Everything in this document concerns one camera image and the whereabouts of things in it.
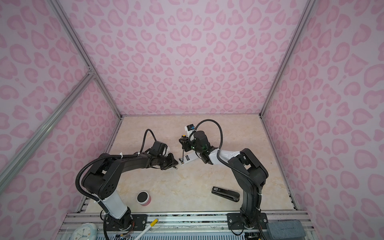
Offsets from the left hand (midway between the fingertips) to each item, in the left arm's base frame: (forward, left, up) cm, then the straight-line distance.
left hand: (179, 160), depth 92 cm
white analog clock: (-35, +41, +1) cm, 54 cm away
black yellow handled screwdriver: (+7, -3, +12) cm, 14 cm away
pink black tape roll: (-22, +17, +2) cm, 28 cm away
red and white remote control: (+3, -7, -1) cm, 8 cm away
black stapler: (-20, -26, 0) cm, 33 cm away
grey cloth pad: (-37, -51, +1) cm, 63 cm away
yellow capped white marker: (-35, +14, -1) cm, 38 cm away
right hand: (+9, -2, +11) cm, 14 cm away
